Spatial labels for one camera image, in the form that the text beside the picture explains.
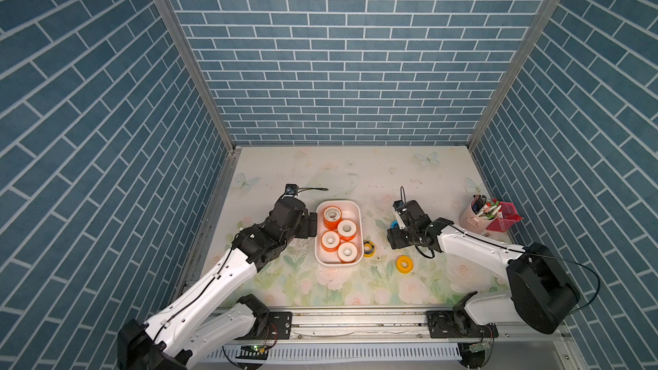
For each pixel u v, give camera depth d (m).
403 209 0.70
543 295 0.43
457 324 0.66
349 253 0.86
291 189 0.67
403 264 0.85
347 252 0.87
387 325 0.75
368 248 0.89
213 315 0.45
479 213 0.85
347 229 0.89
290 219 0.55
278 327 0.73
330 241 0.90
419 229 0.68
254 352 0.72
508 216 0.90
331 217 0.92
